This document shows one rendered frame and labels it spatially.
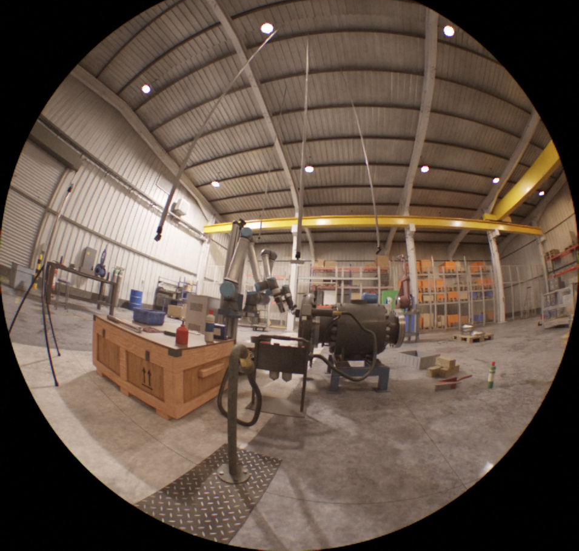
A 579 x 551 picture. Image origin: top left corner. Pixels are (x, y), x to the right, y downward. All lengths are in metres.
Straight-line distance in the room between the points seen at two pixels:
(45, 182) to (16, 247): 2.36
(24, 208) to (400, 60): 13.22
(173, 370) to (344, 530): 1.02
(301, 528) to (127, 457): 0.69
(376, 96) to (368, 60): 1.54
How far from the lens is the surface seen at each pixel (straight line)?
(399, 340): 2.25
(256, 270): 2.06
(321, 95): 8.37
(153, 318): 1.91
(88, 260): 8.82
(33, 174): 9.07
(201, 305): 2.31
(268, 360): 1.48
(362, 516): 0.88
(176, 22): 8.75
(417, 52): 8.66
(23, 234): 8.65
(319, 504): 0.90
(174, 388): 1.18
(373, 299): 2.50
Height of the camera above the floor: 0.71
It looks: 16 degrees up
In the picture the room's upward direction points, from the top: 4 degrees clockwise
